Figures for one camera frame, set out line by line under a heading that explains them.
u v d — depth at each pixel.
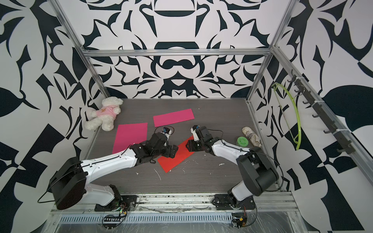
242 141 0.91
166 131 0.75
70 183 0.41
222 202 0.74
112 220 0.73
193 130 0.84
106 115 1.00
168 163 0.87
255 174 0.45
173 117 1.09
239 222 0.71
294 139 0.70
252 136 0.96
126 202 0.74
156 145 0.63
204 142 0.70
